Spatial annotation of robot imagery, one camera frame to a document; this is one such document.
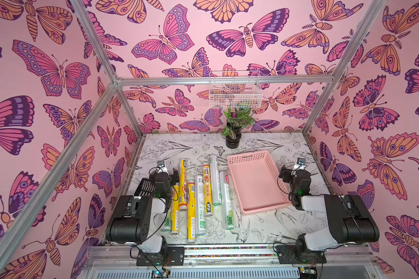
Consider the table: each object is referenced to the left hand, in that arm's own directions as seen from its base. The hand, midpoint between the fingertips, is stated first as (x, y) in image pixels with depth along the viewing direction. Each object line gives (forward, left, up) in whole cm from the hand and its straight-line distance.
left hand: (166, 168), depth 94 cm
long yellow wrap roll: (-8, -9, -4) cm, 13 cm away
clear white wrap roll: (-10, -27, -3) cm, 29 cm away
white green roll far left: (-27, -5, -4) cm, 28 cm away
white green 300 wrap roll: (-22, -33, -3) cm, 40 cm away
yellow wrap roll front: (-22, -15, -5) cm, 27 cm away
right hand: (0, -66, +1) cm, 66 cm away
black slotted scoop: (-8, +11, -7) cm, 16 cm away
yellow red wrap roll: (-14, -23, -5) cm, 27 cm away
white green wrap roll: (-19, -19, -3) cm, 27 cm away
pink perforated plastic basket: (-5, -51, -12) cm, 53 cm away
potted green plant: (+21, -39, +17) cm, 48 cm away
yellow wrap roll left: (-25, -8, -4) cm, 26 cm away
